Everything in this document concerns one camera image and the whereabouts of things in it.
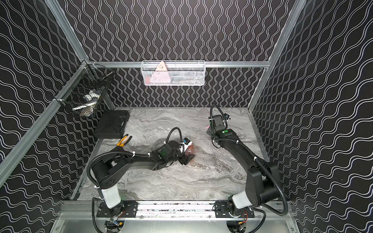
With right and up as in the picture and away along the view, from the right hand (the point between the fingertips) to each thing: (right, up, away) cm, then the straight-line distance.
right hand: (214, 128), depth 89 cm
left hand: (-15, -13, 0) cm, 20 cm away
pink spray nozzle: (-1, 0, +21) cm, 21 cm away
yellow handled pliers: (-61, -8, +12) cm, 63 cm away
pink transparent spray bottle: (-16, -13, -4) cm, 21 cm away
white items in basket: (-69, +10, -13) cm, 71 cm away
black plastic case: (-71, +2, +15) cm, 72 cm away
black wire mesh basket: (-83, +23, +4) cm, 86 cm away
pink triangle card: (-33, +33, 0) cm, 47 cm away
